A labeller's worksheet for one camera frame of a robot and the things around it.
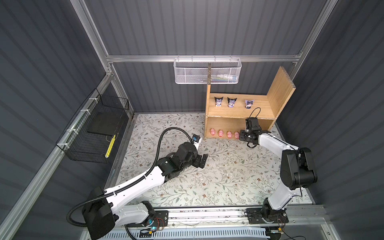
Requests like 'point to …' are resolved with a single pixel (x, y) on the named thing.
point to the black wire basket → (89, 137)
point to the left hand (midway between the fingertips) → (200, 151)
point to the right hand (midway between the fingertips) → (246, 135)
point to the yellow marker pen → (110, 146)
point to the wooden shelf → (226, 114)
